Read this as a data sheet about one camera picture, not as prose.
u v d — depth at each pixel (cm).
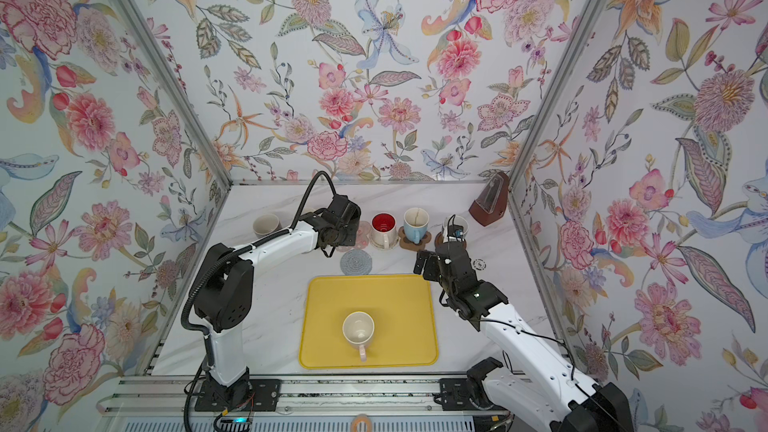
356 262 98
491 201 102
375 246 101
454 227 68
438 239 104
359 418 72
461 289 59
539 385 45
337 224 72
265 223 99
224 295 50
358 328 83
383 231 98
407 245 103
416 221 104
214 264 53
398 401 73
